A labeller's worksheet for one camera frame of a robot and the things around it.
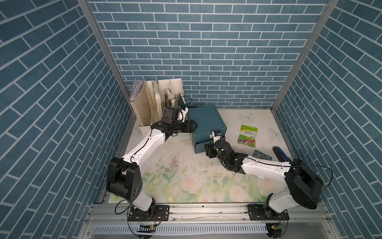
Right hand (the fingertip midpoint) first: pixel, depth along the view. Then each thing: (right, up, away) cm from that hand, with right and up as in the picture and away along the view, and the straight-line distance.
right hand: (209, 144), depth 86 cm
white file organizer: (-41, +27, +15) cm, 51 cm away
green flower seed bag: (+29, +3, +19) cm, 34 cm away
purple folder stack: (-46, +37, +8) cm, 60 cm away
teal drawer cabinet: (-1, +14, -1) cm, 14 cm away
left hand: (-8, +11, -2) cm, 14 cm away
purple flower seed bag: (+33, -8, +10) cm, 36 cm away
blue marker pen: (+46, -9, +7) cm, 48 cm away
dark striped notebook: (-22, +32, +30) cm, 49 cm away
